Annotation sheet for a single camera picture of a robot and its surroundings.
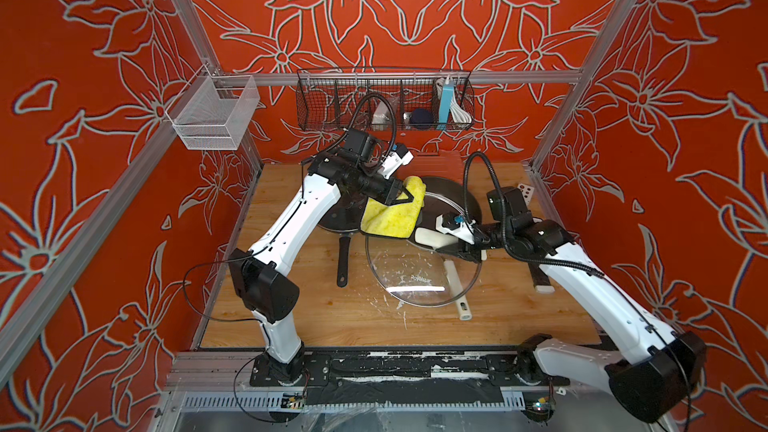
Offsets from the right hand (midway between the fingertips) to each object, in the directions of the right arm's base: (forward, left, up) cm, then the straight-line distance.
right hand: (436, 237), depth 71 cm
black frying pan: (+15, +26, -14) cm, 33 cm away
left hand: (+8, +6, +6) cm, 12 cm away
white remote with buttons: (+32, -39, -21) cm, 55 cm away
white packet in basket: (+40, +14, +5) cm, 43 cm away
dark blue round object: (+40, +2, +6) cm, 40 cm away
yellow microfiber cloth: (+2, +10, +4) cm, 11 cm away
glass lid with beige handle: (+2, +3, -24) cm, 24 cm away
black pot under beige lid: (+28, -12, -16) cm, 34 cm away
